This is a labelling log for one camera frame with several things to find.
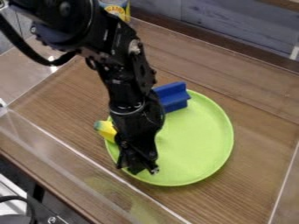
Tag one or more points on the green round plate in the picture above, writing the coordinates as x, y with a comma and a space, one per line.
193, 144

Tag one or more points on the blue plastic block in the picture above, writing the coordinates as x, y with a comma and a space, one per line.
173, 96

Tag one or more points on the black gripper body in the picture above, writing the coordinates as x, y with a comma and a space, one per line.
136, 128

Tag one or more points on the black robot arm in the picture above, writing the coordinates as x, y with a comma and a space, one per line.
79, 28

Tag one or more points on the yellow toy banana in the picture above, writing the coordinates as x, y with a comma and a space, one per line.
105, 129

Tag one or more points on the clear acrylic enclosure wall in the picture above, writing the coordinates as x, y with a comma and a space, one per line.
48, 140

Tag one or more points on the yellow labelled tin can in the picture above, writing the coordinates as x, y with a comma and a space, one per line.
117, 7

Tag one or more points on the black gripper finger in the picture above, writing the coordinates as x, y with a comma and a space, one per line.
139, 163
121, 163

